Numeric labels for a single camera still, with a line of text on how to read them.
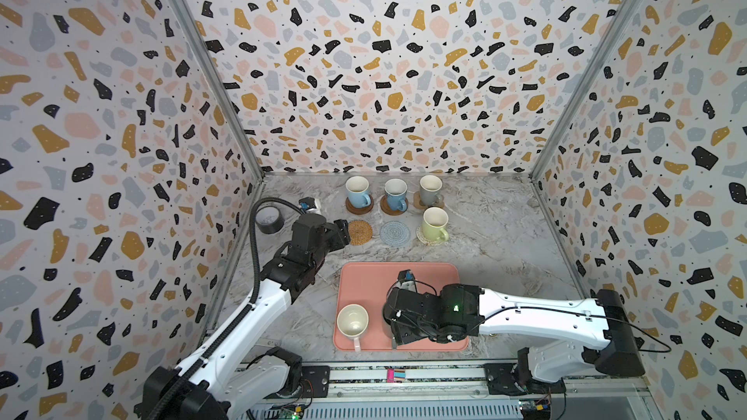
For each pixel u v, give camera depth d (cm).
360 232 103
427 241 100
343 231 71
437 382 76
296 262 57
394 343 62
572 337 42
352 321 81
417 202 112
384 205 110
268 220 106
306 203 67
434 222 100
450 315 47
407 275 65
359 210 109
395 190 108
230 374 42
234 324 44
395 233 103
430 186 108
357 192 104
